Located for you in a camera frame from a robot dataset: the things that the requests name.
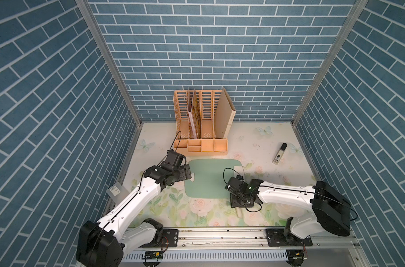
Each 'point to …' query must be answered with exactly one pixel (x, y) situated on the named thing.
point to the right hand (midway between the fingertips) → (234, 204)
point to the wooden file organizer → (185, 141)
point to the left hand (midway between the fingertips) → (185, 173)
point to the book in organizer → (194, 112)
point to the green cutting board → (211, 176)
